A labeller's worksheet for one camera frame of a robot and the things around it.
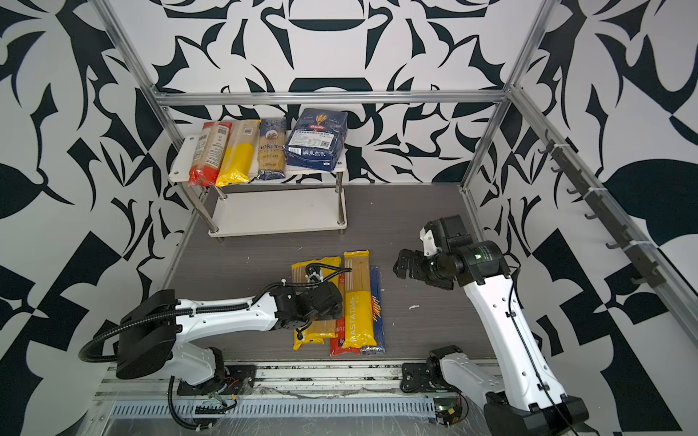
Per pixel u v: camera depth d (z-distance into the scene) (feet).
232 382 2.33
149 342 1.34
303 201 3.66
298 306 1.95
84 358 1.31
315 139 2.44
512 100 2.86
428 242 2.11
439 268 1.81
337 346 2.55
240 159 2.46
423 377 2.43
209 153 2.49
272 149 2.57
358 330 2.55
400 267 2.09
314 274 2.37
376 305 2.78
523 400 1.19
